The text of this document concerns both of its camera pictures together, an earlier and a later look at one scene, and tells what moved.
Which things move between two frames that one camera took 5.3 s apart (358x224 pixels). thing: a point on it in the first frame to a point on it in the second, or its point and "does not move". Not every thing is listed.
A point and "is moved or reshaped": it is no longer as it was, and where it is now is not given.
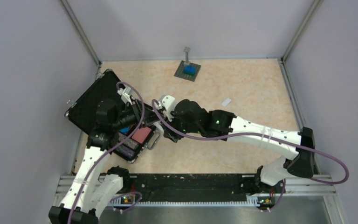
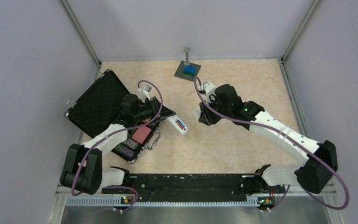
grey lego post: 187,50 does not move
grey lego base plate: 179,73 does not move
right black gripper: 175,137 to 206,117
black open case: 82,115 does not move
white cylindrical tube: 159,127 is moved or reshaped
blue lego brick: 189,70 does not move
